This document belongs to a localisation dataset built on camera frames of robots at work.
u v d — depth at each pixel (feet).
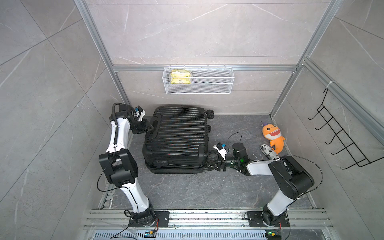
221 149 2.55
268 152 3.12
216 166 2.57
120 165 1.68
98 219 2.46
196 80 3.30
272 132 3.27
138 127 2.46
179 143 2.55
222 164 2.50
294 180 1.55
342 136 2.21
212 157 2.40
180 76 2.89
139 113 2.49
